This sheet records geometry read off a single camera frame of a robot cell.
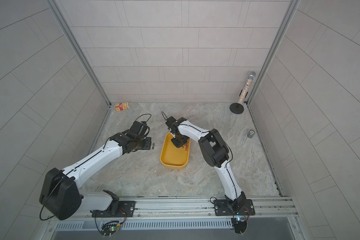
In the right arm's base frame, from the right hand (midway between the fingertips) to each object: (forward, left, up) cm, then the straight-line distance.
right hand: (181, 144), depth 97 cm
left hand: (-4, +16, +12) cm, 21 cm away
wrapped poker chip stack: (+2, -45, +4) cm, 45 cm away
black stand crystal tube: (+26, -44, +3) cm, 52 cm away
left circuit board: (-42, +34, +1) cm, 54 cm away
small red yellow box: (+32, +44, +7) cm, 54 cm away
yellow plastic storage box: (-11, +5, +4) cm, 12 cm away
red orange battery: (-3, -3, +3) cm, 5 cm away
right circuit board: (-44, -26, +1) cm, 51 cm away
